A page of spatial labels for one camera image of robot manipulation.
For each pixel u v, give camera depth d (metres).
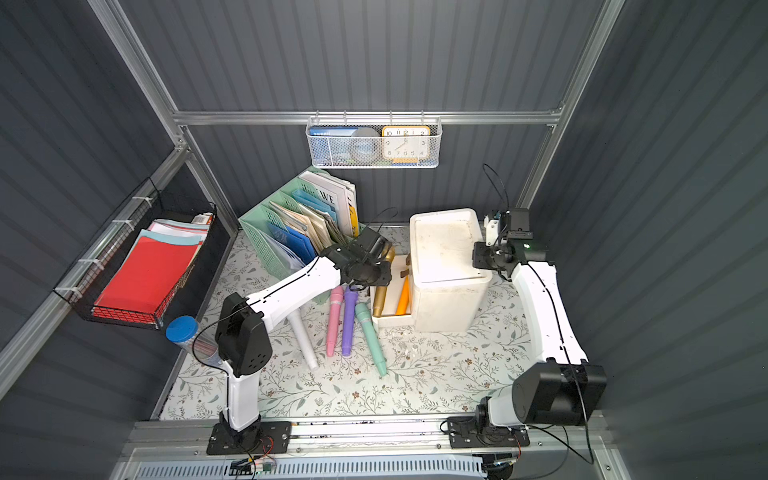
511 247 0.54
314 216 0.91
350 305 0.94
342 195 0.96
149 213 0.76
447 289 0.74
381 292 0.84
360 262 0.64
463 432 0.74
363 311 0.92
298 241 0.89
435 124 0.89
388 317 0.88
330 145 0.92
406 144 0.88
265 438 0.73
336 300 0.96
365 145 0.91
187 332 0.71
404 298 0.95
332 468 0.77
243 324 0.54
